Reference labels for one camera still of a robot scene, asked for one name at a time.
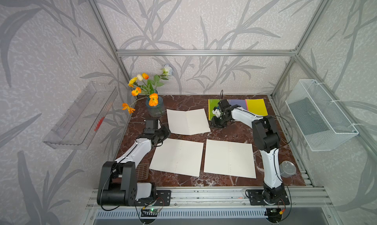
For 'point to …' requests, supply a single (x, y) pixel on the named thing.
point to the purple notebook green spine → (241, 102)
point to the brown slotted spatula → (142, 171)
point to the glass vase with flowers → (154, 105)
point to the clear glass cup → (287, 169)
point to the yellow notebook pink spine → (256, 106)
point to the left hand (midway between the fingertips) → (171, 130)
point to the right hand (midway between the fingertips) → (211, 125)
